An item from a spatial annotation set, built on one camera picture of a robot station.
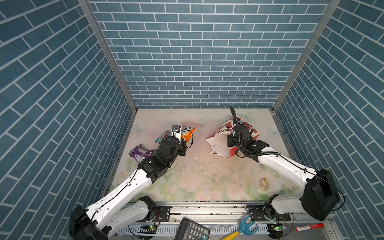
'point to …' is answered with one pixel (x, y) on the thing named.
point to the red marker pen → (310, 226)
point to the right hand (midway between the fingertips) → (229, 133)
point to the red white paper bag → (217, 142)
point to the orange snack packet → (186, 132)
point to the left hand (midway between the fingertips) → (184, 138)
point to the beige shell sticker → (264, 184)
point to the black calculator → (189, 230)
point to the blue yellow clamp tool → (245, 229)
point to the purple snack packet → (140, 152)
